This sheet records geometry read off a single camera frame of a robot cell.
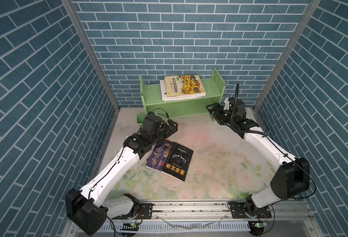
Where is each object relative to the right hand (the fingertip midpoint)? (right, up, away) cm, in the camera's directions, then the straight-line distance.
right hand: (210, 109), depth 81 cm
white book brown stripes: (-26, +7, +4) cm, 27 cm away
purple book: (-30, -27, +10) cm, 42 cm away
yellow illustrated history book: (-15, +16, +10) cm, 24 cm away
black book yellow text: (-18, -31, +7) cm, 37 cm away
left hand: (-18, -10, -8) cm, 22 cm away
